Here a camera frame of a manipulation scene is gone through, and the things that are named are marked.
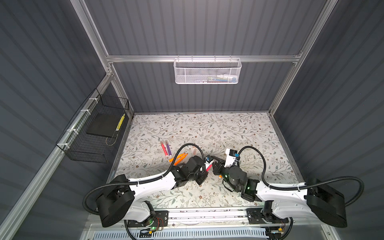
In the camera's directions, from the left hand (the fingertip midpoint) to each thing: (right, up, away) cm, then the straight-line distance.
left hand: (206, 169), depth 82 cm
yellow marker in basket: (-46, +26, -4) cm, 53 cm away
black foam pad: (-52, +25, -8) cm, 58 cm away
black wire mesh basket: (-59, +15, -15) cm, 62 cm away
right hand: (+2, +6, -5) cm, 8 cm away
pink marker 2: (-27, +9, +17) cm, 34 cm away
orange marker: (-14, +11, -18) cm, 25 cm away
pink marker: (0, +4, -10) cm, 11 cm away
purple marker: (-24, +9, +17) cm, 31 cm away
